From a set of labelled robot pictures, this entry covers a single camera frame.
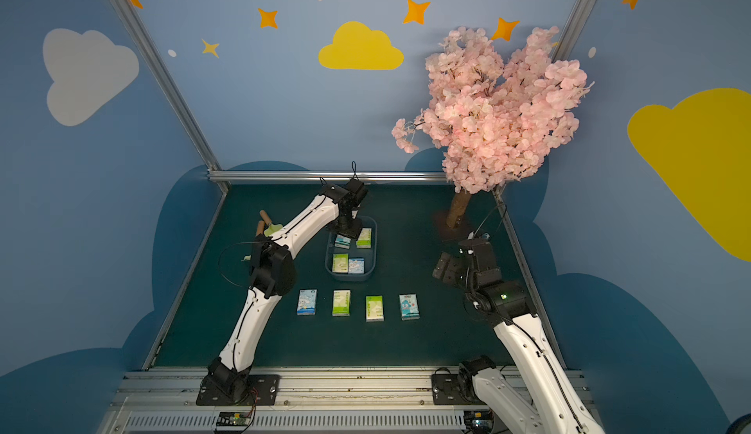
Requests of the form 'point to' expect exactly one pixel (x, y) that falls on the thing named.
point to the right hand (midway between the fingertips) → (458, 261)
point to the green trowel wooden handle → (272, 228)
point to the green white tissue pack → (341, 299)
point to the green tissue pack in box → (364, 239)
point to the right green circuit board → (481, 421)
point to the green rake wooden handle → (260, 228)
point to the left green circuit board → (233, 419)
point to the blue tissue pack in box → (356, 266)
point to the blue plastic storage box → (369, 254)
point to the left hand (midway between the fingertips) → (347, 228)
